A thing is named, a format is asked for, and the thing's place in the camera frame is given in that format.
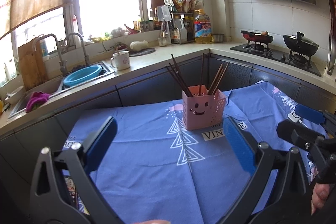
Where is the person's right hand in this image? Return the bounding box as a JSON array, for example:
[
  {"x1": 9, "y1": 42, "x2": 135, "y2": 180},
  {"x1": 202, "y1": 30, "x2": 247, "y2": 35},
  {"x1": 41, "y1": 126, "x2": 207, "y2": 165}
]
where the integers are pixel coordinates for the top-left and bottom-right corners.
[{"x1": 311, "y1": 183, "x2": 330, "y2": 214}]

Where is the right steel faucet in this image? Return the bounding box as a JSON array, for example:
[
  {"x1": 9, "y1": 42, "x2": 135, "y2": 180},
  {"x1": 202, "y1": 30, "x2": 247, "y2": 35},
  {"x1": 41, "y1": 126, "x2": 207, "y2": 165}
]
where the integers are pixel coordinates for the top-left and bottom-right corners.
[{"x1": 62, "y1": 32, "x2": 91, "y2": 67}]

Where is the snack packets pile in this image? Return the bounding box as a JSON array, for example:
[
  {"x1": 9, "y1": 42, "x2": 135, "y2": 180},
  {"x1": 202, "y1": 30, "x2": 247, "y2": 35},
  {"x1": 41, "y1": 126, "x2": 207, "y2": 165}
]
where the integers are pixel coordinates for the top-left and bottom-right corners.
[{"x1": 164, "y1": 0, "x2": 204, "y2": 13}]

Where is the black spice rack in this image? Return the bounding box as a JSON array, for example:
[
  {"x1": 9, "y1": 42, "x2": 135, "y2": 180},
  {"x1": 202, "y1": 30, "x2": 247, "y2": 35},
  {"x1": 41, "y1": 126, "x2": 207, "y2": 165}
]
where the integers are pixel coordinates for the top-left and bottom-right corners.
[{"x1": 171, "y1": 12, "x2": 195, "y2": 44}]

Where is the red frying pan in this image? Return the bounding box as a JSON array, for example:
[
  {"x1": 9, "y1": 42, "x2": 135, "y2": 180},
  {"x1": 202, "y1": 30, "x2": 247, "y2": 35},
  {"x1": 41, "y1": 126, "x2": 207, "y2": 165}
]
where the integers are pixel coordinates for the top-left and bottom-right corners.
[{"x1": 241, "y1": 30, "x2": 273, "y2": 44}]

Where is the black gas stove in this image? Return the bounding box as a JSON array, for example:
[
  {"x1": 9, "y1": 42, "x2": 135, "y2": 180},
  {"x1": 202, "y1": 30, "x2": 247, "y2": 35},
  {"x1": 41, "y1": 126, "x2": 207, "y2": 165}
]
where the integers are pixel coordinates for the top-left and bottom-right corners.
[{"x1": 231, "y1": 42, "x2": 322, "y2": 77}]

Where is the blue plastic basin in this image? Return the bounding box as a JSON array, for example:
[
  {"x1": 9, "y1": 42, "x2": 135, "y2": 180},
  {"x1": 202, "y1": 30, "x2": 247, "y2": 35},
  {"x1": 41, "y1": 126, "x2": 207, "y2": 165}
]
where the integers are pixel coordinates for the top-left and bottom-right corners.
[{"x1": 63, "y1": 65, "x2": 102, "y2": 87}]

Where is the steel faucet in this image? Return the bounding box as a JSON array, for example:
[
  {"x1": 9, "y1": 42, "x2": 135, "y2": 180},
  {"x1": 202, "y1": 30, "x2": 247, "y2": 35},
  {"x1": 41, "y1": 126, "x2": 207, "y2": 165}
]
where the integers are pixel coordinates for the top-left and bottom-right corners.
[
  {"x1": 62, "y1": 32, "x2": 91, "y2": 67},
  {"x1": 32, "y1": 33, "x2": 70, "y2": 77}
]

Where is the steel sink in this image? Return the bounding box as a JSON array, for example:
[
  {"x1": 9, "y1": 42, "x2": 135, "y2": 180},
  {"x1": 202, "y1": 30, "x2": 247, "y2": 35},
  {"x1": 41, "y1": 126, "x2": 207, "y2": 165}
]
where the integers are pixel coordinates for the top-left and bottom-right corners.
[{"x1": 8, "y1": 61, "x2": 116, "y2": 119}]

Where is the black wok with lid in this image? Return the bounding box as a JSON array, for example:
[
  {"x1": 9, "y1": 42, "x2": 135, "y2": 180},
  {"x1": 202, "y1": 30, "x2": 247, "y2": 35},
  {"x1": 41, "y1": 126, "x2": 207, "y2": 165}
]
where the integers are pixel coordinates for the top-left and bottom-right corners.
[{"x1": 283, "y1": 31, "x2": 319, "y2": 57}]

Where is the white plastic jug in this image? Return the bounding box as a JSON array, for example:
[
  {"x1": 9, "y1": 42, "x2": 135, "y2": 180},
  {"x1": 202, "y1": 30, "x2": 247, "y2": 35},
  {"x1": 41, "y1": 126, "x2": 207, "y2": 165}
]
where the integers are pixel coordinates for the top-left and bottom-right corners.
[{"x1": 173, "y1": 16, "x2": 187, "y2": 44}]

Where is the white small device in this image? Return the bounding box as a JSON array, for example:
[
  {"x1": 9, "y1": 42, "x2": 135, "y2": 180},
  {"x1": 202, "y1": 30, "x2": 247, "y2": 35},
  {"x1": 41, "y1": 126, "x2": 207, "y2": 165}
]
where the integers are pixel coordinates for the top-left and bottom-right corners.
[{"x1": 288, "y1": 111, "x2": 302, "y2": 123}]

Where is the white mug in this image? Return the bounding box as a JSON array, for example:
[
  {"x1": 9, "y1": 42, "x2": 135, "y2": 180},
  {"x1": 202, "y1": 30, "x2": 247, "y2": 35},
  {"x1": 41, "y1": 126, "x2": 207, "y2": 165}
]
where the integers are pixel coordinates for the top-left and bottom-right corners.
[{"x1": 110, "y1": 51, "x2": 130, "y2": 71}]

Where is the brown wooden chopstick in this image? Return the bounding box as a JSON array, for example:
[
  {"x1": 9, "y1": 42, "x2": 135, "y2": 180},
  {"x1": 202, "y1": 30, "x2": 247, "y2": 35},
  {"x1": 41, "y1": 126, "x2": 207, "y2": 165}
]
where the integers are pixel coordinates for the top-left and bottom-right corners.
[{"x1": 207, "y1": 64, "x2": 223, "y2": 95}]

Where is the pink smiley utensil holder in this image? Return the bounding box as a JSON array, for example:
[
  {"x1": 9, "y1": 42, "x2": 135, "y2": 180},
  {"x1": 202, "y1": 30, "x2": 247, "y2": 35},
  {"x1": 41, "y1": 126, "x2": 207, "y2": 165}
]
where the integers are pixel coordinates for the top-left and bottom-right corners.
[{"x1": 182, "y1": 85, "x2": 227, "y2": 131}]

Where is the magenta cloth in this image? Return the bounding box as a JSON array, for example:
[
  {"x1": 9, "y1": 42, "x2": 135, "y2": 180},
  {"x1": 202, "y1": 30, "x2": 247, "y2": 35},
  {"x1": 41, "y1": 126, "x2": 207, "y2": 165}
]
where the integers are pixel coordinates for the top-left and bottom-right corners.
[{"x1": 26, "y1": 92, "x2": 50, "y2": 113}]

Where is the small steel bowl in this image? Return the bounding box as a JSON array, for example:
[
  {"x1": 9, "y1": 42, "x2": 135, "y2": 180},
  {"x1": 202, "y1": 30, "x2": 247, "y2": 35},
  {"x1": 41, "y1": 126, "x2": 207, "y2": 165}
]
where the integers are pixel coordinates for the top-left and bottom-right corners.
[{"x1": 211, "y1": 34, "x2": 225, "y2": 43}]

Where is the left steel faucet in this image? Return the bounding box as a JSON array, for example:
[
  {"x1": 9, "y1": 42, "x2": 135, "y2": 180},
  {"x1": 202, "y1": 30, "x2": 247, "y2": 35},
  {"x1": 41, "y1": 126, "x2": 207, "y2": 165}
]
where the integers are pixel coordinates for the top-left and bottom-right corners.
[{"x1": 32, "y1": 33, "x2": 70, "y2": 77}]

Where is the yellow cooking oil bottle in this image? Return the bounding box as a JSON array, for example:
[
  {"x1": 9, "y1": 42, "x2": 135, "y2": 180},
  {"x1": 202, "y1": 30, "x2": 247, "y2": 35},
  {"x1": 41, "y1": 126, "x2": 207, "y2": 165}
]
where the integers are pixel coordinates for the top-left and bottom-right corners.
[{"x1": 194, "y1": 9, "x2": 212, "y2": 44}]

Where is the blue patterned tablecloth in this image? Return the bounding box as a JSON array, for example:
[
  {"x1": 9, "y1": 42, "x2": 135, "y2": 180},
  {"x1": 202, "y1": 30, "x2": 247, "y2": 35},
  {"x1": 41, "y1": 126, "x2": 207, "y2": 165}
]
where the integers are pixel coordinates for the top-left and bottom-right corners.
[{"x1": 63, "y1": 81, "x2": 297, "y2": 223}]

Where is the wooden cutting board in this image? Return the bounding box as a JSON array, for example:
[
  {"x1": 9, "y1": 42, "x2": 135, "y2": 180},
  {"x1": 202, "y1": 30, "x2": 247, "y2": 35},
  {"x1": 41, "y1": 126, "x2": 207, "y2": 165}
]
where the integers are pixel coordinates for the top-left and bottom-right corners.
[{"x1": 18, "y1": 38, "x2": 49, "y2": 91}]

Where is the reddish wooden chopstick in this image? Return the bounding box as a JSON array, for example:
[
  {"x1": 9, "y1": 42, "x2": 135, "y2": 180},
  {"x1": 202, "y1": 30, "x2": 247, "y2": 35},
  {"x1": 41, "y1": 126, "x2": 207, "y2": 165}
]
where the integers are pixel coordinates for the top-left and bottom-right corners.
[{"x1": 211, "y1": 63, "x2": 229, "y2": 95}]

